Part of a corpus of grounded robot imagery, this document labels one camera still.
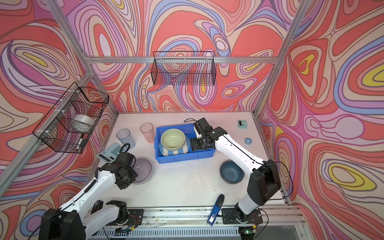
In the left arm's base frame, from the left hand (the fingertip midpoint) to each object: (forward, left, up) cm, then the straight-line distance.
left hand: (136, 177), depth 84 cm
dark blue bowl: (+3, -55, 0) cm, 55 cm away
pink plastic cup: (+27, -3, +11) cm, 29 cm away
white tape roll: (+15, +21, +30) cm, 40 cm away
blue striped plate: (+16, -25, +2) cm, 30 cm away
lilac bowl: (+6, -3, -1) cm, 7 cm away
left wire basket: (+15, +26, +31) cm, 43 cm away
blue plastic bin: (+29, -30, +7) cm, 42 cm away
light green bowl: (+24, -19, +3) cm, 31 cm away
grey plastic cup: (+24, +11, +8) cm, 27 cm away
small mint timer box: (+40, -69, 0) cm, 80 cm away
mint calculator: (+15, +20, 0) cm, 25 cm away
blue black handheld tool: (-17, -44, 0) cm, 47 cm away
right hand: (+12, -35, +12) cm, 39 cm away
